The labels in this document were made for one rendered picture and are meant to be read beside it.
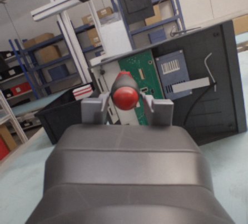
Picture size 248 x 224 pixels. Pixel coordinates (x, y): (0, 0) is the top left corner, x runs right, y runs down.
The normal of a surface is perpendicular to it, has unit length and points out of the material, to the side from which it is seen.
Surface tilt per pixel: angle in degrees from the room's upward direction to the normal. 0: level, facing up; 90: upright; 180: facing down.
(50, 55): 90
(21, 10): 90
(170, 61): 90
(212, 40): 90
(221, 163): 0
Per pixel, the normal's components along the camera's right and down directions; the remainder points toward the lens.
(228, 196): -0.32, -0.90
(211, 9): -0.07, 0.32
